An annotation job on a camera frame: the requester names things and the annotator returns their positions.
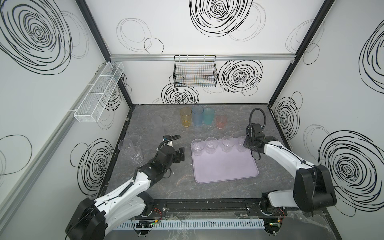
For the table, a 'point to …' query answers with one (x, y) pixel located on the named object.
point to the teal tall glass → (208, 115)
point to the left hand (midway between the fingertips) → (178, 148)
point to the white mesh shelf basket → (92, 105)
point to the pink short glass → (220, 121)
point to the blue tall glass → (197, 113)
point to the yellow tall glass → (186, 113)
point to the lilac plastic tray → (222, 166)
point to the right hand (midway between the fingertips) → (246, 143)
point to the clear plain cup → (125, 146)
